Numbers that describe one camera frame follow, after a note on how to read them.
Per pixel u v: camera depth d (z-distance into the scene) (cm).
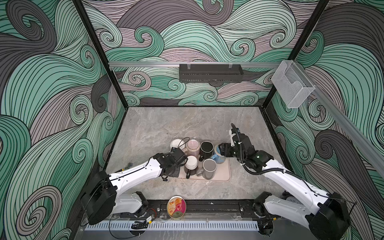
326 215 37
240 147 58
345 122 60
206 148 86
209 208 74
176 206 71
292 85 79
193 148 83
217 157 83
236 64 94
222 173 85
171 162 60
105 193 40
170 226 76
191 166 79
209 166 84
